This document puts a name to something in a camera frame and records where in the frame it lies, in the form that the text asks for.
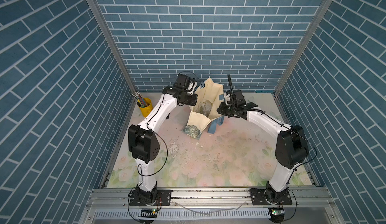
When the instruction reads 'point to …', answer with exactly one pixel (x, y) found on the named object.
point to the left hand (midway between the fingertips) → (199, 100)
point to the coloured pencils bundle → (139, 98)
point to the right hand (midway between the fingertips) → (217, 109)
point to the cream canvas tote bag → (210, 98)
